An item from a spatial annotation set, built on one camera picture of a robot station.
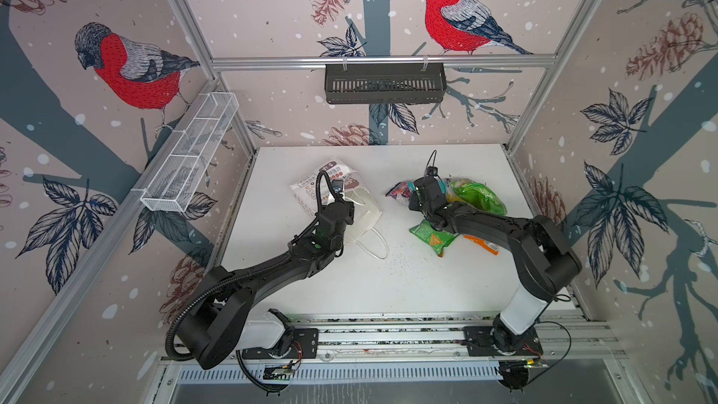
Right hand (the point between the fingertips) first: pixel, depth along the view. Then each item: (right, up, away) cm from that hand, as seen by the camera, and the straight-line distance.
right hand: (417, 190), depth 96 cm
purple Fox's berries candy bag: (-5, -1, +2) cm, 6 cm away
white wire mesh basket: (-69, +13, -16) cm, 72 cm away
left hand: (-24, +1, -12) cm, 27 cm away
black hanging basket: (-13, +40, +11) cm, 44 cm away
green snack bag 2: (+6, -16, -6) cm, 18 cm away
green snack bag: (+21, -1, -3) cm, 21 cm away
